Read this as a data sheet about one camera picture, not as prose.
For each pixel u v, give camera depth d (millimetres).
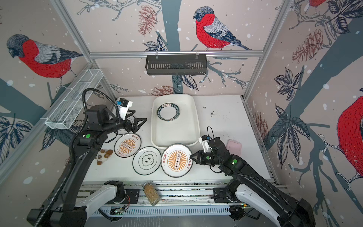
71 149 453
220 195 729
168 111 1080
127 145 927
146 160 860
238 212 681
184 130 971
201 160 691
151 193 707
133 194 746
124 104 581
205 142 706
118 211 715
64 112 729
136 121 607
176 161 742
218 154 567
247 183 496
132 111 708
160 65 1070
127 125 604
